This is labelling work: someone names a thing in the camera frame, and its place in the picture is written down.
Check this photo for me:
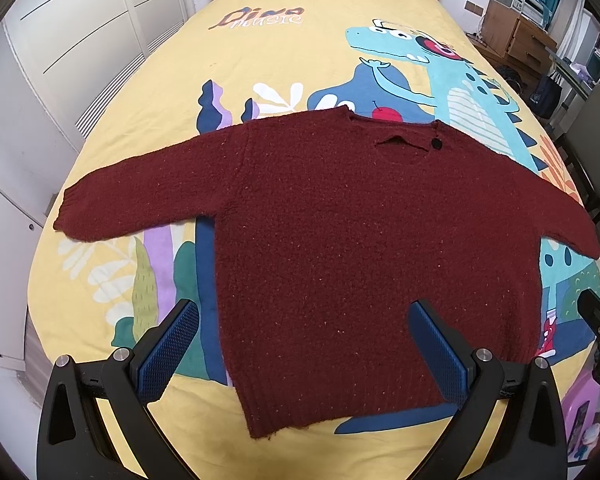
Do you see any dark red knit sweater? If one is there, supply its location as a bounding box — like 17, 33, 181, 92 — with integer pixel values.
54, 107, 600, 438

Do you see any purple toy box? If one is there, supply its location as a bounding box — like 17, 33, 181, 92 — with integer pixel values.
562, 370, 600, 463

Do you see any grey chair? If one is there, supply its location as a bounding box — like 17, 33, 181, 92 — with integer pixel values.
554, 84, 600, 223

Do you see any dark blue bag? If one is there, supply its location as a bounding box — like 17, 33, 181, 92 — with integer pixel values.
529, 74, 562, 119

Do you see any glass desk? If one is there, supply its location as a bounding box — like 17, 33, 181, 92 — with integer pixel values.
544, 46, 596, 134

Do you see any wooden drawer cabinet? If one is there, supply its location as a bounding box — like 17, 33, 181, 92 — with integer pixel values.
480, 0, 557, 75

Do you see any yellow dinosaur bed cover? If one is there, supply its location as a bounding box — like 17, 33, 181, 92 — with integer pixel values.
26, 0, 600, 479

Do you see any white wardrobe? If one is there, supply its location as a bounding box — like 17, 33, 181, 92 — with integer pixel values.
0, 0, 195, 370

